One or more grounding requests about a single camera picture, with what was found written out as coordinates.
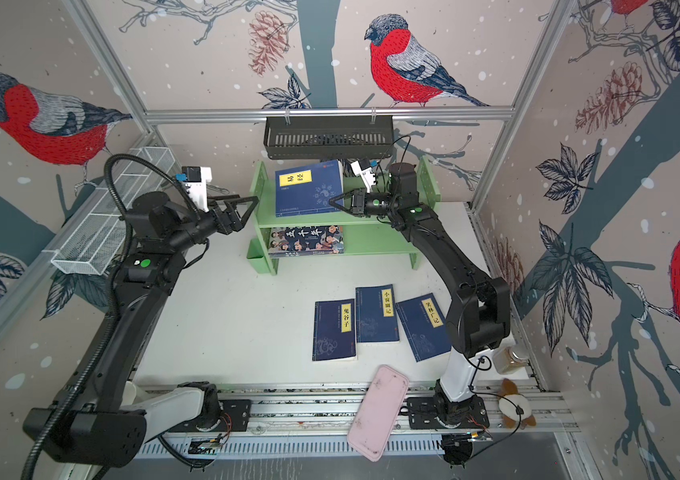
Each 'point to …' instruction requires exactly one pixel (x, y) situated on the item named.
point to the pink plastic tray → (378, 412)
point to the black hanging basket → (328, 140)
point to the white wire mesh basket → (98, 236)
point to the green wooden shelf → (364, 236)
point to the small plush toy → (514, 407)
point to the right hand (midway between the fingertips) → (328, 208)
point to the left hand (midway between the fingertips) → (244, 197)
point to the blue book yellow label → (309, 189)
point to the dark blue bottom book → (333, 329)
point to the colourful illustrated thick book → (306, 240)
